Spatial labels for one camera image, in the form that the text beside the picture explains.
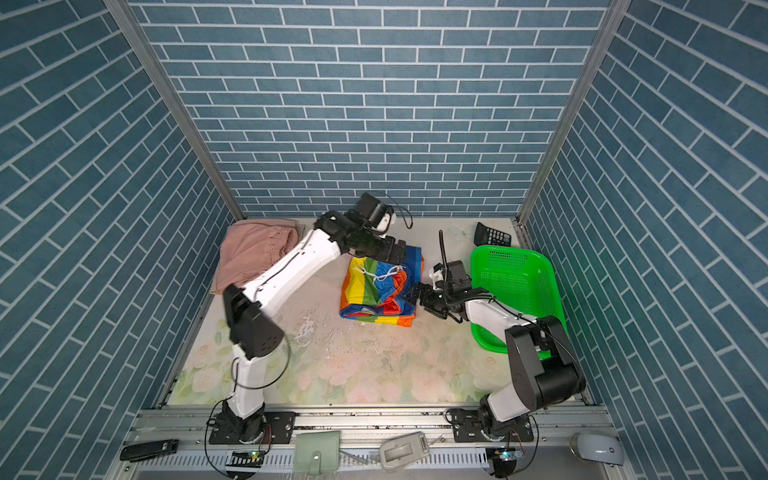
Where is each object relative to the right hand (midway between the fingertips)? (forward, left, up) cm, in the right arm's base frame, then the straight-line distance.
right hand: (412, 297), depth 90 cm
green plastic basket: (+14, -37, -7) cm, 40 cm away
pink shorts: (+13, +55, +4) cm, 56 cm away
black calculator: (+33, -26, -7) cm, 43 cm away
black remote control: (-43, +60, -4) cm, 75 cm away
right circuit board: (-37, -24, -10) cm, 46 cm away
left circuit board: (-42, +36, -10) cm, 57 cm away
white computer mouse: (-35, -43, -1) cm, 55 cm away
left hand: (+5, +6, +15) cm, 17 cm away
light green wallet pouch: (-40, +21, -6) cm, 46 cm away
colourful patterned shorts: (+4, +12, -4) cm, 13 cm away
